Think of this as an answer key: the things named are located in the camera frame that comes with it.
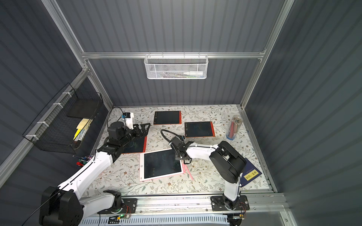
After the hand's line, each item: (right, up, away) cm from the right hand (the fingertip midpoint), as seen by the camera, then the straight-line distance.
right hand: (182, 154), depth 92 cm
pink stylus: (+4, -9, -7) cm, 12 cm away
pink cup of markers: (-55, +1, -15) cm, 57 cm away
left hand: (-21, +20, -13) cm, 32 cm away
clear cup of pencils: (+34, +21, -6) cm, 40 cm away
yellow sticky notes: (-53, +20, -20) cm, 60 cm away
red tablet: (-12, +25, +20) cm, 34 cm away
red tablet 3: (-32, +5, +5) cm, 33 cm away
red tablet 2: (+13, +16, +13) cm, 24 cm away
